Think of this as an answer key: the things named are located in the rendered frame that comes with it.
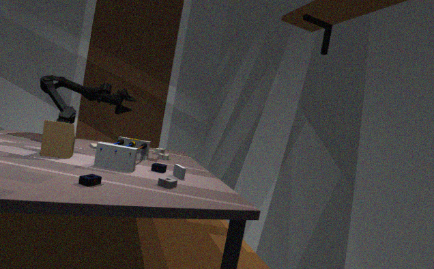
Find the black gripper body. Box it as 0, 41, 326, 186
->
108, 89, 127, 115

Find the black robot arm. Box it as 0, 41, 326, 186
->
40, 75, 112, 124

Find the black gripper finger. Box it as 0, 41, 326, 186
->
120, 105, 132, 113
125, 92, 136, 101

